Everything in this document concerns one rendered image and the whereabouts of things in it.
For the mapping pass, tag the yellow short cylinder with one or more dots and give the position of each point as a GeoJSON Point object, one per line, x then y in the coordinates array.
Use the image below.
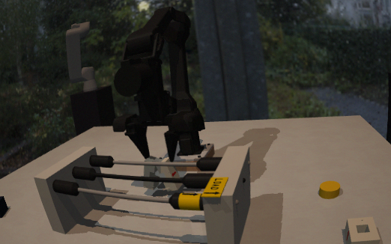
{"type": "Point", "coordinates": [329, 190]}

